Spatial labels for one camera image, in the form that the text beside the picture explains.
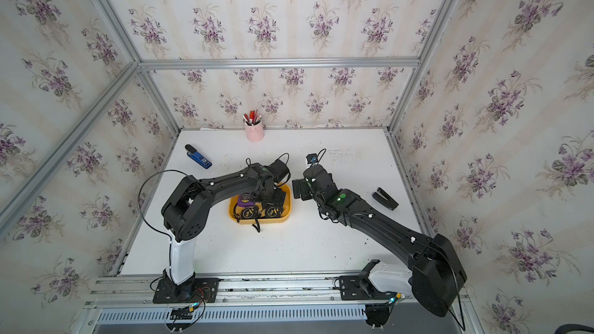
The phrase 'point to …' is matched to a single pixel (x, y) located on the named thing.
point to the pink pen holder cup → (255, 133)
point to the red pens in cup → (252, 119)
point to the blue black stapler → (197, 157)
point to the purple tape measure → (245, 200)
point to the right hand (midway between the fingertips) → (308, 179)
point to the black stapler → (384, 199)
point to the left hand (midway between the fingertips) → (275, 204)
